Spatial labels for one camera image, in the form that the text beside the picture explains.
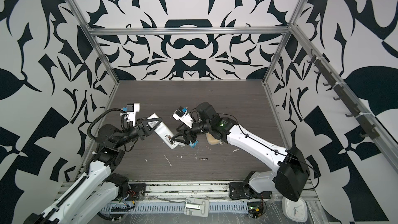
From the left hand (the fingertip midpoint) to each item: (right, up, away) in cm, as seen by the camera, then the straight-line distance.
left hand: (161, 117), depth 64 cm
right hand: (+5, -8, +5) cm, 10 cm away
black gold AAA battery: (+3, -10, +4) cm, 11 cm away
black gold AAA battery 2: (+16, -25, +21) cm, 36 cm away
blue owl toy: (+12, -19, +25) cm, 33 cm away
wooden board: (+22, -16, +23) cm, 36 cm away
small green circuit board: (+40, -43, +7) cm, 59 cm away
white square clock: (+56, -41, +4) cm, 69 cm away
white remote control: (0, -6, +2) cm, 6 cm away
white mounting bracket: (+14, -40, +5) cm, 43 cm away
